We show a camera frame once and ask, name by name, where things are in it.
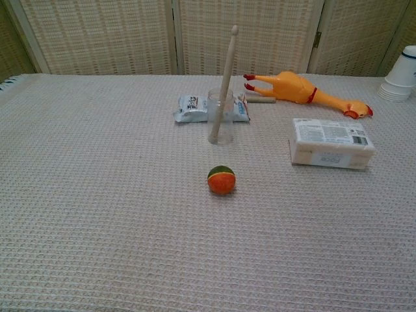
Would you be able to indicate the white paper cup stack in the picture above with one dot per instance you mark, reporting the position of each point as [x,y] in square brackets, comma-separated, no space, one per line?
[401,78]

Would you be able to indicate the wooden drumstick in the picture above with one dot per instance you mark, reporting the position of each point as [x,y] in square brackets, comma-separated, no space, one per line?
[261,99]
[227,71]

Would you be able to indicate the woven folding screen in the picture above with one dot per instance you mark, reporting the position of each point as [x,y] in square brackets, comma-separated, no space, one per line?
[107,35]

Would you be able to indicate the orange green ball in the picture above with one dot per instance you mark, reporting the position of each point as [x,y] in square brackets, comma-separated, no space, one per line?
[221,182]

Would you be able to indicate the white snack packet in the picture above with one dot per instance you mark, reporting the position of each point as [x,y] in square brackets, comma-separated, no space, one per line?
[191,109]

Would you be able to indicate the white tissue pack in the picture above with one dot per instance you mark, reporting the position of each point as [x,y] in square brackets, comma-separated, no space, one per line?
[328,139]

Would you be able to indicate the yellow rubber chicken toy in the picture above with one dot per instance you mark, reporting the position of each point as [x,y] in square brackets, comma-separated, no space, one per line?
[292,86]

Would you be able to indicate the clear glass jar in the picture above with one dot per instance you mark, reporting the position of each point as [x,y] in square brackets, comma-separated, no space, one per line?
[227,130]

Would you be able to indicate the beige woven tablecloth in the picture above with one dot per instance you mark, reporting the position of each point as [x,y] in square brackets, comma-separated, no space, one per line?
[113,195]

